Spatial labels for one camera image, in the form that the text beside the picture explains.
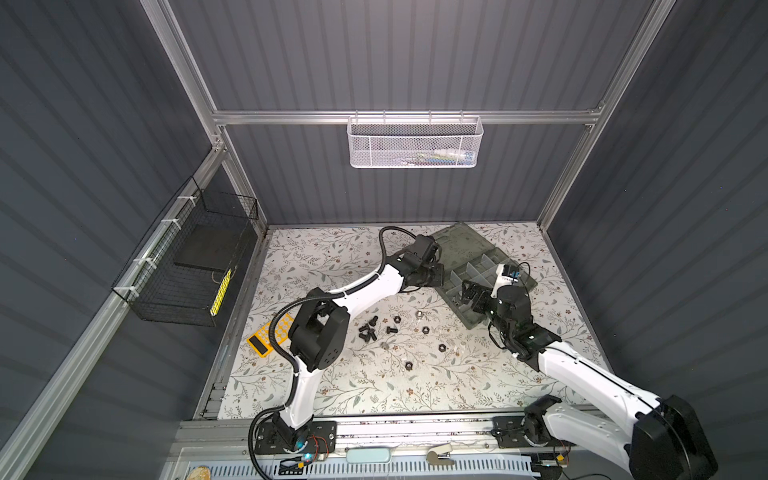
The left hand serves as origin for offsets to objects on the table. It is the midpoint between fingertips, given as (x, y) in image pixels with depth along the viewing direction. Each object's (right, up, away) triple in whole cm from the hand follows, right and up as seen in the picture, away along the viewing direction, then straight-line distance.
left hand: (444, 277), depth 90 cm
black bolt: (-16, -17, +1) cm, 23 cm away
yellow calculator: (-56, -20, -1) cm, 59 cm away
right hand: (+9, -2, -7) cm, 11 cm away
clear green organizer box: (+13, +6, +22) cm, 26 cm away
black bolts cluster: (-23, -17, +1) cm, 28 cm away
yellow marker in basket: (-56, -2, -21) cm, 60 cm away
